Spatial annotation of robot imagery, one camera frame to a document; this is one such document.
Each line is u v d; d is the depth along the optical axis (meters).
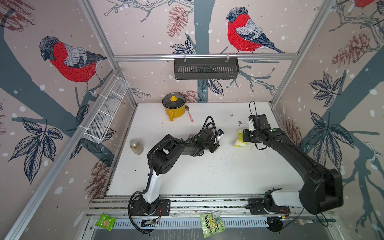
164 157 0.52
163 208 0.73
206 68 1.05
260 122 0.66
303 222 0.68
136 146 0.88
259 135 0.62
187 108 1.17
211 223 0.69
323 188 0.45
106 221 0.70
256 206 0.73
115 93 0.86
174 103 1.08
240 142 0.85
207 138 0.78
